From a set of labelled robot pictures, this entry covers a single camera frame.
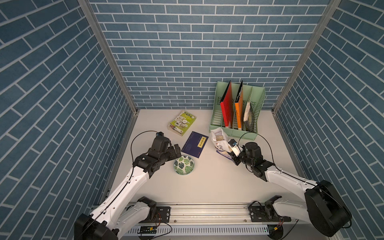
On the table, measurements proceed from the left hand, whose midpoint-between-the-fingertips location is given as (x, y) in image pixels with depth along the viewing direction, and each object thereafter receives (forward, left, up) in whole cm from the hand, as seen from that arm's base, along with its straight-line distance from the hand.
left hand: (177, 150), depth 80 cm
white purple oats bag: (+2, -23, +6) cm, 24 cm away
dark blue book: (+13, -9, -15) cm, 22 cm away
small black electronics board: (-33, +13, -19) cm, 40 cm away
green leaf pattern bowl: (-2, -3, -15) cm, 15 cm away
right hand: (+5, -31, -5) cm, 32 cm away
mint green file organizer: (+41, -52, -1) cm, 66 cm away
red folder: (+23, -28, +11) cm, 38 cm away
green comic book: (+30, +1, -12) cm, 32 cm away
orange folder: (+22, -35, +12) cm, 43 cm away
